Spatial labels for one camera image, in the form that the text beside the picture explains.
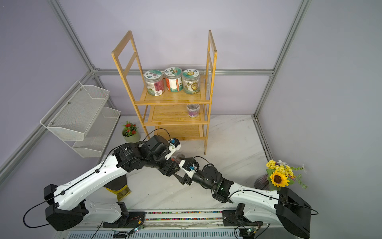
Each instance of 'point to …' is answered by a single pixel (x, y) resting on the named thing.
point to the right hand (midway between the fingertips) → (178, 165)
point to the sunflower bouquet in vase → (279, 174)
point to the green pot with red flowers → (130, 132)
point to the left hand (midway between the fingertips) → (171, 167)
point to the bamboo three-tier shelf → (178, 109)
